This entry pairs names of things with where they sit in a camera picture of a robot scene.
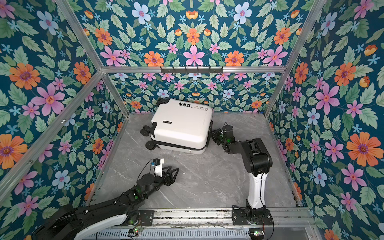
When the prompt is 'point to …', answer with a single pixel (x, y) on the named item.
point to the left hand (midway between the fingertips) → (177, 167)
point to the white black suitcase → (179, 125)
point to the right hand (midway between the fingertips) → (209, 130)
